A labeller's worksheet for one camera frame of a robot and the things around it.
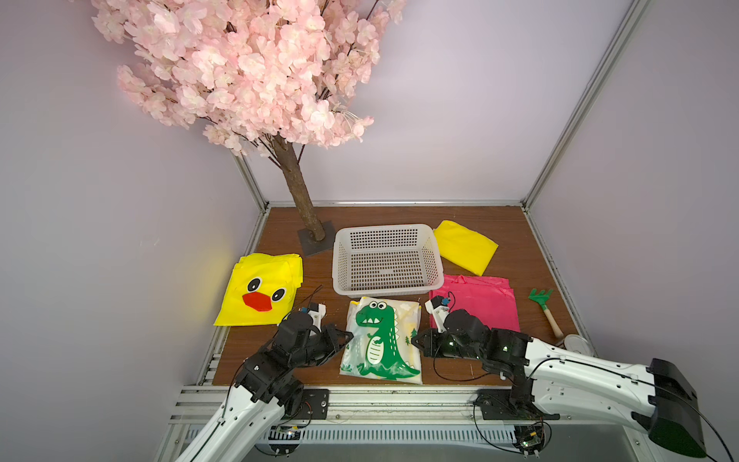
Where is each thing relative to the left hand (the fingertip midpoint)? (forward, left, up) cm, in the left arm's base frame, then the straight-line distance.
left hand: (358, 338), depth 73 cm
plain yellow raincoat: (+41, -38, -15) cm, 58 cm away
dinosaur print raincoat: (-2, -6, -1) cm, 6 cm away
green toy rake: (+18, -59, -12) cm, 63 cm away
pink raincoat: (+16, -40, -9) cm, 44 cm away
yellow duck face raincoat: (+19, +35, -12) cm, 42 cm away
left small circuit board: (-19, +19, -15) cm, 30 cm away
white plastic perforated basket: (+28, -7, -6) cm, 29 cm away
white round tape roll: (+2, -61, -7) cm, 61 cm away
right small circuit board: (-19, -44, -14) cm, 50 cm away
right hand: (-1, -13, 0) cm, 13 cm away
